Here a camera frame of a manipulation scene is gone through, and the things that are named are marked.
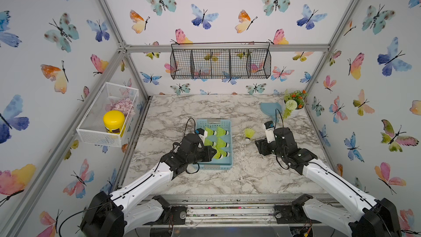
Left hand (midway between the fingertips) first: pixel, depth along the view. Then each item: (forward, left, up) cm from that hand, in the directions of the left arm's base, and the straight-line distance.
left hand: (218, 151), depth 78 cm
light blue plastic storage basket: (0, -4, -14) cm, 15 cm away
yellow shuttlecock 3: (+4, -3, -11) cm, 12 cm away
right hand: (+6, -22, +1) cm, 22 cm away
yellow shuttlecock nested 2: (+17, -19, -12) cm, 28 cm away
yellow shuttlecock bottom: (+18, -2, -12) cm, 22 cm away
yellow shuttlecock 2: (+10, -2, -12) cm, 15 cm away
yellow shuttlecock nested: (-1, 0, -4) cm, 4 cm away
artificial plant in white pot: (+30, -46, 0) cm, 54 cm away
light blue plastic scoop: (+39, -37, -15) cm, 56 cm away
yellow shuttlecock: (+11, +5, -12) cm, 18 cm away
